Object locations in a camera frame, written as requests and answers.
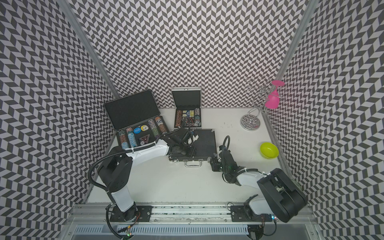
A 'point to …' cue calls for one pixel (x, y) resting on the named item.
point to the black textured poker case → (205, 146)
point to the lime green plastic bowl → (269, 150)
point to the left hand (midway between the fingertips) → (194, 155)
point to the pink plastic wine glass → (273, 100)
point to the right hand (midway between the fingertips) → (213, 164)
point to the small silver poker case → (188, 104)
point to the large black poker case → (137, 119)
